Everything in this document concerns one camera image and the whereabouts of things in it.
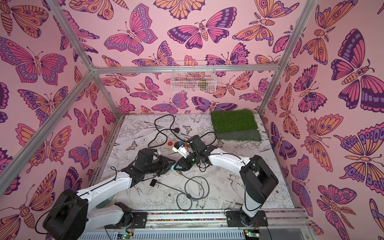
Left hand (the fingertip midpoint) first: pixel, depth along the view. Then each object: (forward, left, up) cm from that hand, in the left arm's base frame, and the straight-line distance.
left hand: (177, 161), depth 82 cm
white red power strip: (+18, +6, -9) cm, 21 cm away
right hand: (-1, 0, -1) cm, 1 cm away
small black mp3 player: (-8, +14, -11) cm, 20 cm away
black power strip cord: (+23, +10, -10) cm, 27 cm away
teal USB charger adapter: (-4, +2, 0) cm, 5 cm away
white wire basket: (+48, -9, +23) cm, 54 cm away
